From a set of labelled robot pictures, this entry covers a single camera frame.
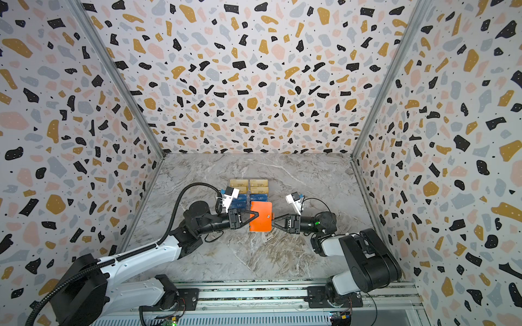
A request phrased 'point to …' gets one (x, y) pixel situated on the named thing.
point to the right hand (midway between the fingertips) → (273, 226)
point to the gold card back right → (259, 183)
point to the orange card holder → (263, 223)
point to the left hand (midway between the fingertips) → (260, 216)
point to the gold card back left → (238, 183)
